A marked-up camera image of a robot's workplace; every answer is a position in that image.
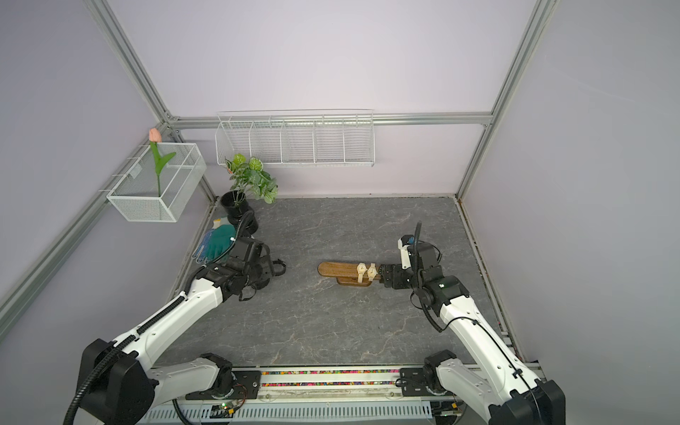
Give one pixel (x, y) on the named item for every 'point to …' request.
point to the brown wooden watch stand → (346, 274)
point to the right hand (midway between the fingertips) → (395, 267)
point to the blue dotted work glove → (201, 255)
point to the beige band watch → (372, 272)
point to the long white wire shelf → (328, 138)
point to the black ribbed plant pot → (236, 208)
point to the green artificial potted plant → (248, 173)
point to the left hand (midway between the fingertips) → (265, 267)
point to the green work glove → (220, 242)
